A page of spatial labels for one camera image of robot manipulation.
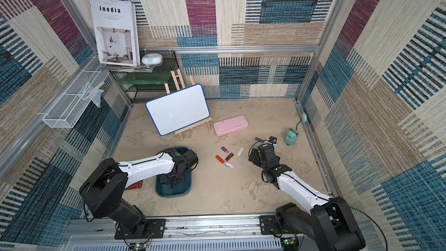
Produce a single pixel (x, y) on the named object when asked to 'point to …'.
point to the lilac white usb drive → (229, 165)
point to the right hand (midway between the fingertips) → (260, 151)
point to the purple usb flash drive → (223, 149)
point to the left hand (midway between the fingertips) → (173, 180)
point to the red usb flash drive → (219, 158)
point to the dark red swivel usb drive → (229, 157)
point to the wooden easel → (180, 85)
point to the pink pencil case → (227, 126)
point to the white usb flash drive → (240, 151)
